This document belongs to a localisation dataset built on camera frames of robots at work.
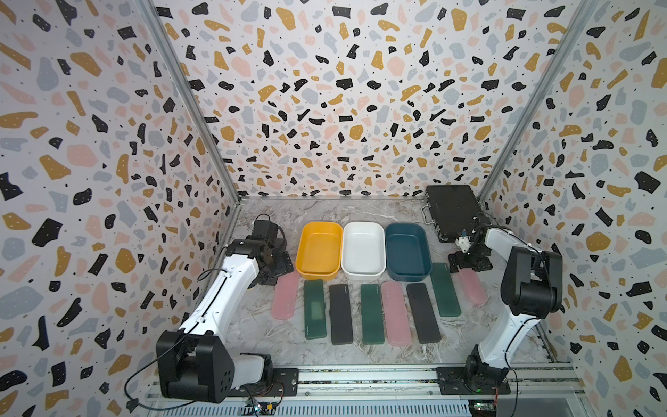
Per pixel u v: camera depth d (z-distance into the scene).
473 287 0.90
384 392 0.73
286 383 0.73
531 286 0.52
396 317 0.85
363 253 1.01
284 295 0.90
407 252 1.00
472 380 0.68
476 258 0.83
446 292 0.92
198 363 0.39
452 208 1.13
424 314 0.86
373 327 0.84
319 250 1.03
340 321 0.84
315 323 0.84
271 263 0.72
